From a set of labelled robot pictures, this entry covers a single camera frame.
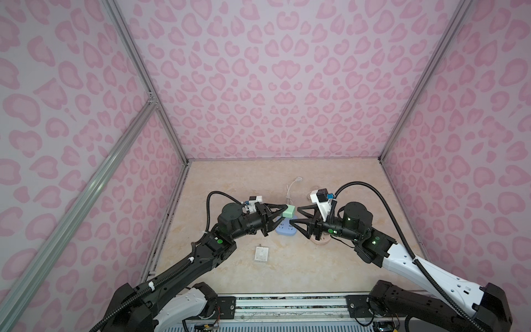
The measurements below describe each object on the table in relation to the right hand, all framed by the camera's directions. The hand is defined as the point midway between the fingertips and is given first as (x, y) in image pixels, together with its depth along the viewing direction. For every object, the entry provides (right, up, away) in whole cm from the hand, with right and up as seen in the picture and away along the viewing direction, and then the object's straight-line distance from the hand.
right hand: (294, 216), depth 65 cm
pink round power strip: (+10, -7, -1) cm, 12 cm away
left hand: (-1, +1, -1) cm, 2 cm away
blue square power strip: (-3, -4, +1) cm, 5 cm away
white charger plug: (-11, -19, +18) cm, 29 cm away
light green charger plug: (-2, +1, +1) cm, 2 cm away
